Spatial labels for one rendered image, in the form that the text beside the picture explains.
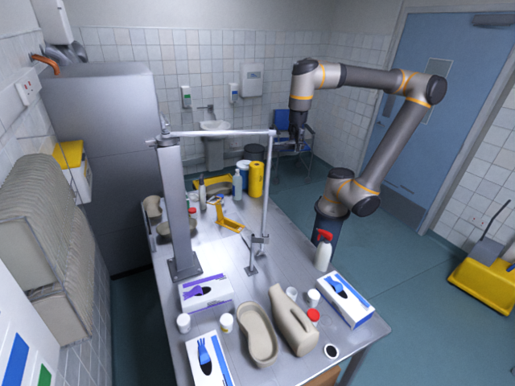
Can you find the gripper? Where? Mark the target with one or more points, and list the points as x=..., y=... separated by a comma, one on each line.
x=297, y=119

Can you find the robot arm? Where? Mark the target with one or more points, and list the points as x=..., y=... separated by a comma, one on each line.
x=374, y=161

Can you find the black waste bin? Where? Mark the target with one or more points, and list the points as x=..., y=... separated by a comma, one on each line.
x=254, y=154

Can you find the yellow tray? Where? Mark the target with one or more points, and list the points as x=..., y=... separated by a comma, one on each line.
x=219, y=183

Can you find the white tray blue insert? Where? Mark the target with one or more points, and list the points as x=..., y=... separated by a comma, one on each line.
x=215, y=198

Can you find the yellow cradle stand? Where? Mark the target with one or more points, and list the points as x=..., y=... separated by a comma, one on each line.
x=225, y=219

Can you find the blue chair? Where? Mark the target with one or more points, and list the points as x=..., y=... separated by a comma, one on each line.
x=281, y=120

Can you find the yellow bag roll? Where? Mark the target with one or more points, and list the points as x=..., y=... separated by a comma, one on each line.
x=255, y=179

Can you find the white paper towel dispenser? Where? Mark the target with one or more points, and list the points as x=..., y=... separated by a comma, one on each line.
x=252, y=79

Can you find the white soap dispenser blue label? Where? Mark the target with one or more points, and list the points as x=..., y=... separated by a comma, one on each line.
x=233, y=92

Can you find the white wash basin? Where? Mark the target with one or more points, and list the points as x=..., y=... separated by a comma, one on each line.
x=214, y=140

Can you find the grey slim bottle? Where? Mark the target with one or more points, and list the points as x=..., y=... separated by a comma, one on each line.
x=203, y=197

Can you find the white soap dispenser green label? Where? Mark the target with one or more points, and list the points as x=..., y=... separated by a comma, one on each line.
x=185, y=96

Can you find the white spray bottle red trigger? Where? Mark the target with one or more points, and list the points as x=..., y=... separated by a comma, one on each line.
x=323, y=253

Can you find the red lid specimen pot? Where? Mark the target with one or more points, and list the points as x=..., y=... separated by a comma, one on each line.
x=192, y=212
x=313, y=317

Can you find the grey column stand with boom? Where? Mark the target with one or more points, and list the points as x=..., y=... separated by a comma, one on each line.
x=177, y=209

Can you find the small beige pulp kidney dish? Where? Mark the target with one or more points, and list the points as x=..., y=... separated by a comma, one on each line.
x=152, y=207

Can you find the beige pulp bowl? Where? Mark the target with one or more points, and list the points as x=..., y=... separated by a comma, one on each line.
x=165, y=231

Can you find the blue door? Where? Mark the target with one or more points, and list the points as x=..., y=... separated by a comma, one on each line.
x=442, y=40

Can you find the white glove box blue print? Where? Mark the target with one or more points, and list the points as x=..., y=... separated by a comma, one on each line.
x=348, y=303
x=209, y=362

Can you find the white glove box purple print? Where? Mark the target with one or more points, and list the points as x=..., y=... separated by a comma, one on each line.
x=209, y=297

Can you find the beige pulp urinal bottle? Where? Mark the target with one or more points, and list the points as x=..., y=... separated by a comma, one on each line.
x=291, y=321

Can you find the grey steel cabinet machine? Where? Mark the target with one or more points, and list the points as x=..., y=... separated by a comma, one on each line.
x=104, y=140

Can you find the large beige pulp kidney dish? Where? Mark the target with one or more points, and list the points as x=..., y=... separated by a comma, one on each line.
x=257, y=333

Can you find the yellow mop bucket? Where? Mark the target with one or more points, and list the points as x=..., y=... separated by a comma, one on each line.
x=480, y=287

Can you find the brown box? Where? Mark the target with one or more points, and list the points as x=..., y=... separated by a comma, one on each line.
x=322, y=376

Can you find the grey curved pipe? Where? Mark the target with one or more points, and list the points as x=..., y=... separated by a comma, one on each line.
x=70, y=52

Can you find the orange pipe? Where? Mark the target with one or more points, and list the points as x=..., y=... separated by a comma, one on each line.
x=50, y=62

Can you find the white poster coloured panels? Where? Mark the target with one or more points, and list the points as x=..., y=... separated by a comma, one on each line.
x=16, y=354

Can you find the white wall socket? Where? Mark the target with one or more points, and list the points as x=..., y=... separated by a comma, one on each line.
x=479, y=220
x=234, y=145
x=28, y=91

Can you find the grey wall tap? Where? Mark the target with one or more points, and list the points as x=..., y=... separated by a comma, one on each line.
x=208, y=107

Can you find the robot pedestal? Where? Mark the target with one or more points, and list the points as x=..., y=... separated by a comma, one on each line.
x=328, y=227

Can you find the grey clamp post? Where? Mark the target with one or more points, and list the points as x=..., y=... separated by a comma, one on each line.
x=253, y=257

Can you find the yellow lid wall bin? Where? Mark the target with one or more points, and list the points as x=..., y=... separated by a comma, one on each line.
x=70, y=154

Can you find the white wall dispenser box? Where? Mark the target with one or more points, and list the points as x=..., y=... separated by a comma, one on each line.
x=52, y=20

